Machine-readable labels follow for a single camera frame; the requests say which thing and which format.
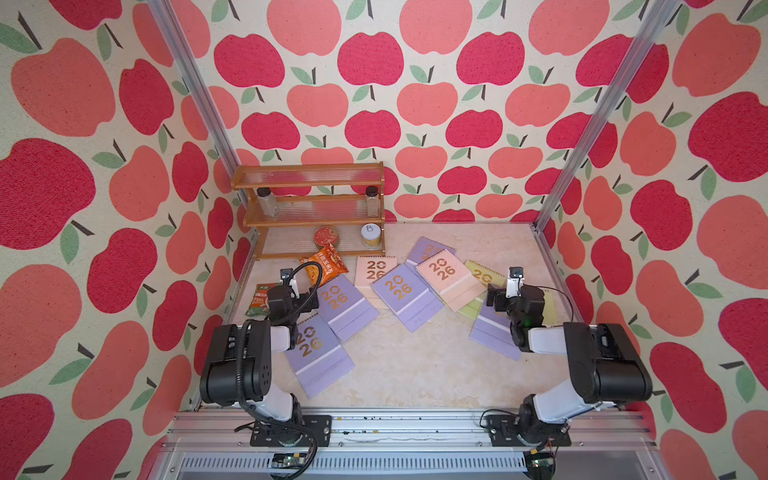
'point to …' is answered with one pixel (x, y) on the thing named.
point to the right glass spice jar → (372, 192)
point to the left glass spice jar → (266, 198)
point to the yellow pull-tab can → (370, 234)
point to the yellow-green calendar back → (485, 275)
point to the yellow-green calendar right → (552, 312)
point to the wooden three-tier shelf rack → (314, 210)
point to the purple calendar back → (425, 249)
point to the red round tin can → (325, 235)
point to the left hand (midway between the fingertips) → (302, 289)
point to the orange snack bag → (330, 263)
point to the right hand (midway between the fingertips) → (509, 289)
